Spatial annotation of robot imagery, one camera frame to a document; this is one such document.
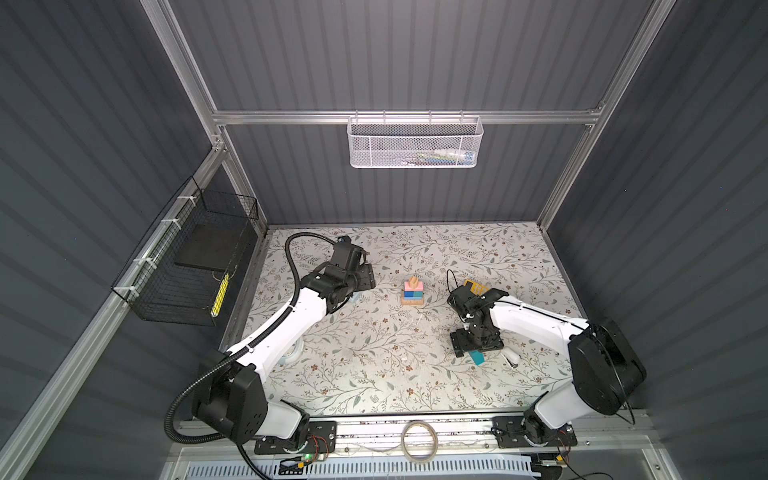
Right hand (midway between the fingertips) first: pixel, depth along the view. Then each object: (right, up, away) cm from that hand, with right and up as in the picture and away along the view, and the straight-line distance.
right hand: (473, 352), depth 86 cm
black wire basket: (-75, +24, -14) cm, 80 cm away
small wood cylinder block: (-17, +20, +6) cm, 27 cm away
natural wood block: (-17, +13, +11) cm, 24 cm away
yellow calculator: (+5, +17, +16) cm, 24 cm away
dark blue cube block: (-18, +15, +10) cm, 26 cm away
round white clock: (-52, 0, -1) cm, 52 cm away
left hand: (-32, +23, -2) cm, 40 cm away
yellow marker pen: (-64, +16, -19) cm, 68 cm away
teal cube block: (-15, +15, +11) cm, 24 cm away
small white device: (+10, -1, -1) cm, 10 cm away
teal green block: (+1, -1, +1) cm, 2 cm away
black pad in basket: (-70, +31, -9) cm, 77 cm away
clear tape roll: (-13, -19, -14) cm, 27 cm away
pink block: (-15, +18, +8) cm, 25 cm away
